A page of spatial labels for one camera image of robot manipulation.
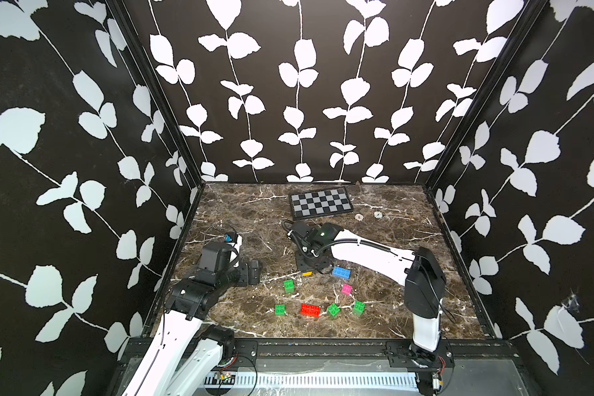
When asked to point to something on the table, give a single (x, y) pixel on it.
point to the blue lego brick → (341, 272)
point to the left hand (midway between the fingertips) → (249, 262)
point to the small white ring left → (359, 217)
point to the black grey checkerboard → (319, 203)
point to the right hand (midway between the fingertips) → (299, 265)
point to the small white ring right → (378, 214)
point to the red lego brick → (310, 310)
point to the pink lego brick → (346, 289)
